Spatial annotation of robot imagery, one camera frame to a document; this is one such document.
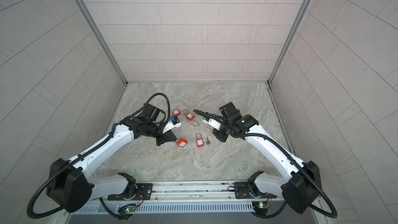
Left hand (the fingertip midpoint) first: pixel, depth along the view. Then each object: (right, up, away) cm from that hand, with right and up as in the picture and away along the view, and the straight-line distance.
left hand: (178, 136), depth 76 cm
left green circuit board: (-19, -27, -12) cm, 35 cm away
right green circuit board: (+39, -29, -8) cm, 49 cm away
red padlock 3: (+10, -6, +10) cm, 16 cm away
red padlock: (+4, +7, +20) cm, 22 cm away
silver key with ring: (+15, -6, +11) cm, 19 cm away
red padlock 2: (+2, -3, -1) cm, 4 cm away
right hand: (+17, +2, 0) cm, 17 cm away
